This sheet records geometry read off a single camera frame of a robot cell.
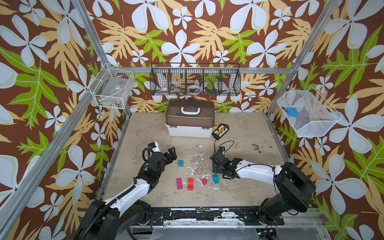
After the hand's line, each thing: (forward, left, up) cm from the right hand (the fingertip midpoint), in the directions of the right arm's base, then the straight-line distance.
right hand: (216, 165), depth 91 cm
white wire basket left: (+35, +61, +33) cm, 78 cm away
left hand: (+6, +29, +11) cm, 31 cm away
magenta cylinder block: (-10, +8, 0) cm, 12 cm away
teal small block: (+2, +22, 0) cm, 22 cm away
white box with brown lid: (+23, +16, +19) cm, 34 cm away
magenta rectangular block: (-10, +22, -1) cm, 25 cm away
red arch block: (-11, +16, -1) cm, 19 cm away
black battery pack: (+26, -5, 0) cm, 27 cm away
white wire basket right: (+14, -51, +29) cm, 60 cm away
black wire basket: (+48, +12, +29) cm, 58 cm away
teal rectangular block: (-8, +1, -1) cm, 8 cm away
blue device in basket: (+22, -45, +24) cm, 55 cm away
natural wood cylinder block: (-3, +10, 0) cm, 11 cm away
